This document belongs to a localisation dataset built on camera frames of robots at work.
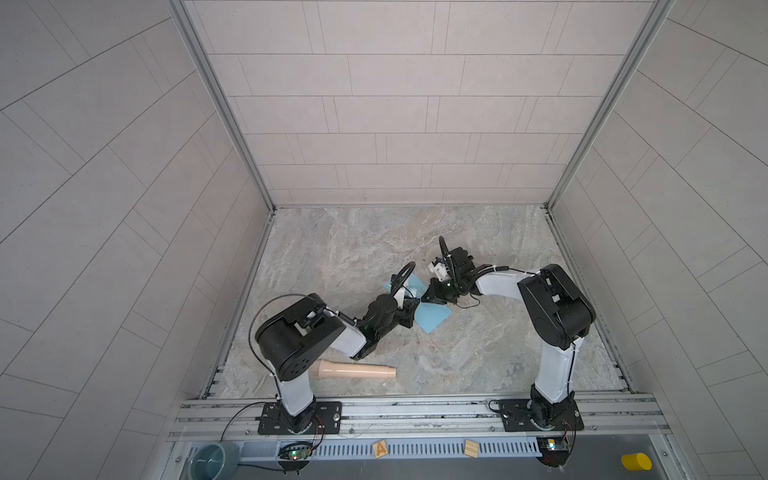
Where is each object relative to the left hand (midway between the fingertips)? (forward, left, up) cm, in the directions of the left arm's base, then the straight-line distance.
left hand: (423, 296), depth 88 cm
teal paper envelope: (-4, -1, -4) cm, 6 cm away
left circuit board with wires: (-37, +29, +1) cm, 47 cm away
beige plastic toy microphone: (-20, +26, -2) cm, 33 cm away
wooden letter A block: (-37, +11, -2) cm, 38 cm away
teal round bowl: (-39, +47, 0) cm, 61 cm away
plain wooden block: (-37, -9, -2) cm, 38 cm away
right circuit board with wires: (-37, -29, -3) cm, 47 cm away
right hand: (+1, 0, -4) cm, 5 cm away
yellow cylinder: (-39, -43, +3) cm, 58 cm away
